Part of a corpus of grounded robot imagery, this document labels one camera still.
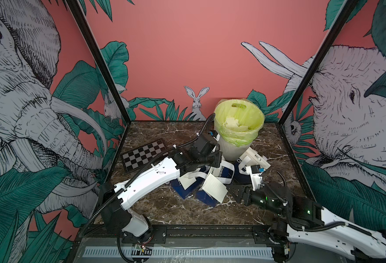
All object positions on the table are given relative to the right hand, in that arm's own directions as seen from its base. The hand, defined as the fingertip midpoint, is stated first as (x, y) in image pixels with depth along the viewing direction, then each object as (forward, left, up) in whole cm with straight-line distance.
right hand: (228, 186), depth 64 cm
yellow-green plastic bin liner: (+47, -12, -10) cm, 49 cm away
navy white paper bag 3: (+14, -12, 0) cm, 18 cm away
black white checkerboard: (+26, +48, -21) cm, 59 cm away
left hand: (+14, +2, +2) cm, 14 cm away
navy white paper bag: (+9, 0, -8) cm, 12 cm away
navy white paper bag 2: (+4, +12, +1) cm, 13 cm away
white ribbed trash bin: (+25, -6, -13) cm, 29 cm away
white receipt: (0, +5, -2) cm, 6 cm away
